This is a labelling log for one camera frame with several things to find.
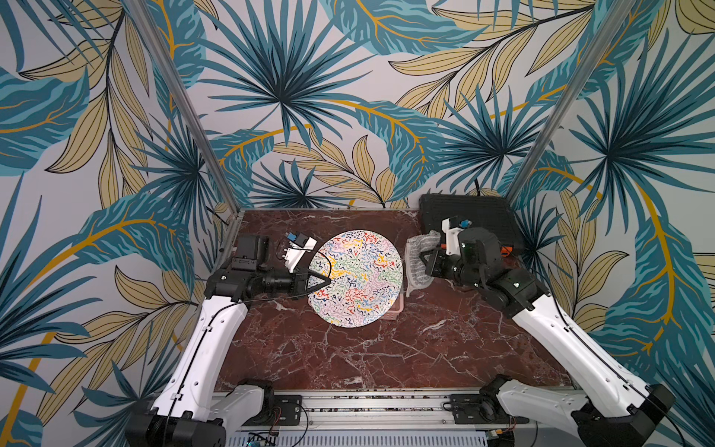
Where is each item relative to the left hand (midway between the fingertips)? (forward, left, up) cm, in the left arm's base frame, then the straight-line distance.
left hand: (326, 286), depth 67 cm
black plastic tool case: (+43, -59, -17) cm, 74 cm away
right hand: (+9, -23, +2) cm, 25 cm away
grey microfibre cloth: (+4, -22, +1) cm, 22 cm away
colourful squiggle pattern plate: (+4, -10, 0) cm, 11 cm away
